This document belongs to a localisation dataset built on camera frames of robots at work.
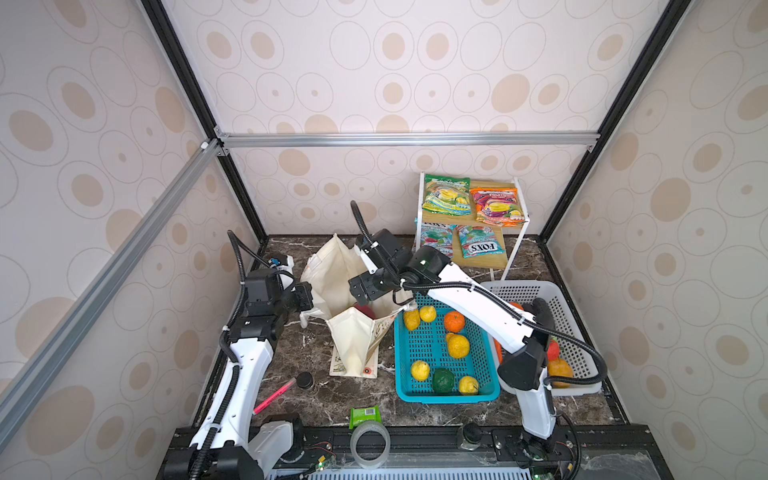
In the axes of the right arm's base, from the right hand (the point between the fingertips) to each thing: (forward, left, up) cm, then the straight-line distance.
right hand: (367, 281), depth 75 cm
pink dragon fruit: (+4, +2, -21) cm, 22 cm away
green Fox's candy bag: (+21, -34, -8) cm, 41 cm away
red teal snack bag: (+22, -21, -7) cm, 32 cm away
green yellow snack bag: (+20, -21, +11) cm, 31 cm away
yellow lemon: (+1, -12, -21) cm, 25 cm away
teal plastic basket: (-9, -21, -26) cm, 35 cm away
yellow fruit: (-15, -14, -21) cm, 29 cm away
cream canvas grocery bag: (-11, +3, -5) cm, 13 cm away
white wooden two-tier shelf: (+12, -28, +8) cm, 31 cm away
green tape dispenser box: (-25, +3, -24) cm, 35 cm away
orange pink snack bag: (+17, -35, +9) cm, 40 cm away
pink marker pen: (-19, +25, -24) cm, 40 cm away
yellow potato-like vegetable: (-15, -51, -20) cm, 57 cm away
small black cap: (-19, +16, -15) cm, 29 cm away
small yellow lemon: (+2, -17, -21) cm, 27 cm away
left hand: (+2, +14, -2) cm, 14 cm away
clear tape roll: (-29, -1, -23) cm, 37 cm away
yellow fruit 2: (-19, -26, -20) cm, 38 cm away
